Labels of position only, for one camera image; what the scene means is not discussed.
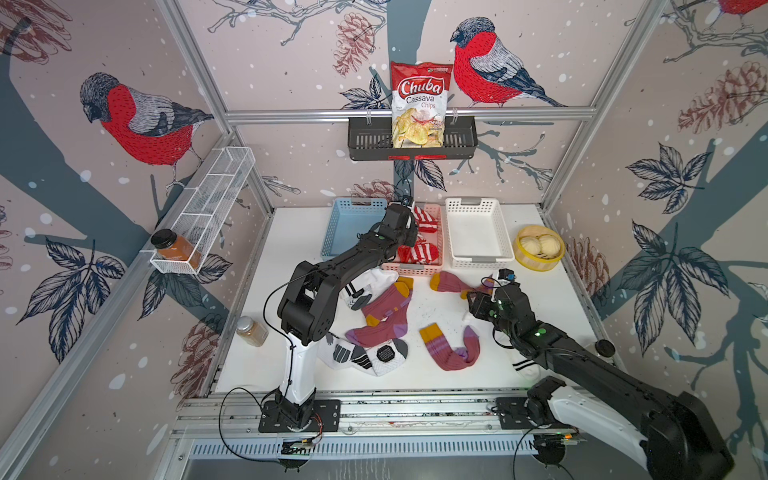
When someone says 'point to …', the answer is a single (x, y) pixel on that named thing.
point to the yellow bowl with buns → (538, 248)
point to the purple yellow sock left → (388, 315)
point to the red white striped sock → (426, 222)
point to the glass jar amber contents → (251, 332)
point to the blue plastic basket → (349, 219)
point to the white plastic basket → (479, 237)
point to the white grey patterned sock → (379, 360)
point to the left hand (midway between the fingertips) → (416, 219)
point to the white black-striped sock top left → (367, 284)
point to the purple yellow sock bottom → (448, 358)
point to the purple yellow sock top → (451, 282)
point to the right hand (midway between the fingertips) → (471, 292)
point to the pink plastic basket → (404, 268)
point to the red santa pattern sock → (418, 253)
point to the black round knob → (605, 347)
